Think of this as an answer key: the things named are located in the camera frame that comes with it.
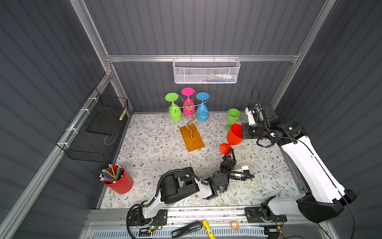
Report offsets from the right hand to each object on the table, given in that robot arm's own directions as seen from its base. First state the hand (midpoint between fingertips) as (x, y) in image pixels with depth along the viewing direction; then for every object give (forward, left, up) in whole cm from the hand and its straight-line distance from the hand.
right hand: (245, 130), depth 69 cm
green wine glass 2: (+26, -2, -18) cm, 32 cm away
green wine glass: (+20, +36, -8) cm, 42 cm away
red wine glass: (-5, +6, +1) cm, 8 cm away
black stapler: (-36, +28, -34) cm, 57 cm away
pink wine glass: (+17, +27, -3) cm, 32 cm away
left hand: (-6, +6, -14) cm, 16 cm away
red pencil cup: (-19, +60, -21) cm, 66 cm away
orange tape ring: (-33, +3, -32) cm, 46 cm away
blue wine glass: (+19, +19, -8) cm, 28 cm away
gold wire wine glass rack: (+18, +27, -27) cm, 42 cm away
